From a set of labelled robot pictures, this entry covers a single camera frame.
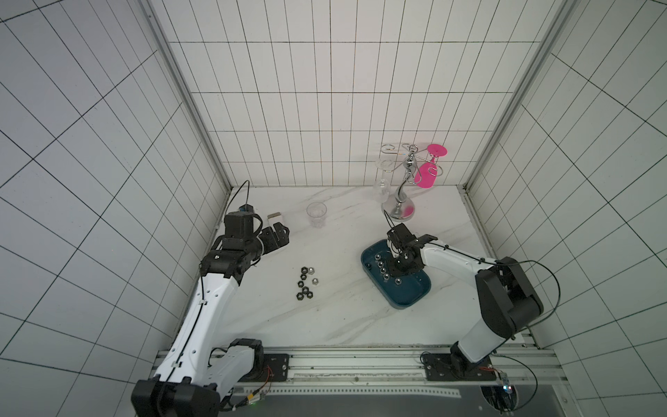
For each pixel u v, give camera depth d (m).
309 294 0.87
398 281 0.90
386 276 0.90
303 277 0.92
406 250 0.66
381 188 0.95
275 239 0.68
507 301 0.46
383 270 0.91
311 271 0.92
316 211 1.06
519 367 0.66
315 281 0.90
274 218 1.07
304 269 0.92
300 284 0.90
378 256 0.95
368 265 0.93
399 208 1.13
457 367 0.65
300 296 0.87
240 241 0.55
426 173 0.92
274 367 0.72
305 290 0.88
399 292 0.87
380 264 0.93
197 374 0.38
